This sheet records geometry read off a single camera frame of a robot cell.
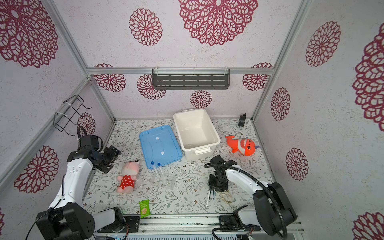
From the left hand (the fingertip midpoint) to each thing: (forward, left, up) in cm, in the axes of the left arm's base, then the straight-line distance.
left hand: (118, 160), depth 81 cm
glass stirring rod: (-16, -49, -15) cm, 53 cm away
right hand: (-11, -51, -12) cm, 53 cm away
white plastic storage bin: (+31, -44, -16) cm, 56 cm away
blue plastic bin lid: (+18, -18, -14) cm, 29 cm away
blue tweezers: (-15, -52, -14) cm, 56 cm away
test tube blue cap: (-4, -22, +1) cm, 23 cm away
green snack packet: (-21, -15, -13) cm, 29 cm away
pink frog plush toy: (-2, -4, -7) cm, 9 cm away
